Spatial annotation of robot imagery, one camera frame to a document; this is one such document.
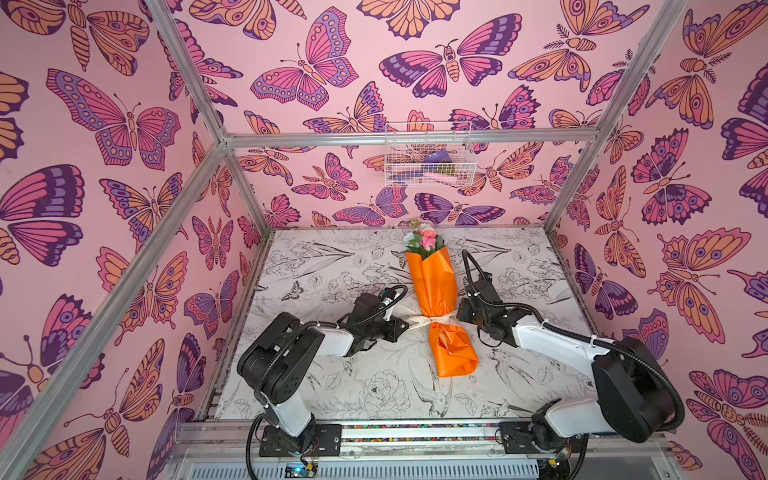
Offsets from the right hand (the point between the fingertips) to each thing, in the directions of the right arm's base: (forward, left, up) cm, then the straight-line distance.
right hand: (463, 302), depth 90 cm
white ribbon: (-5, +12, -2) cm, 13 cm away
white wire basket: (+38, +10, +27) cm, 48 cm away
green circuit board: (-41, +44, -10) cm, 61 cm away
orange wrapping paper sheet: (-16, +5, 0) cm, 17 cm away
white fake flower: (+29, +14, -4) cm, 32 cm away
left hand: (-6, +16, -3) cm, 17 cm away
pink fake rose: (+25, +9, +2) cm, 27 cm away
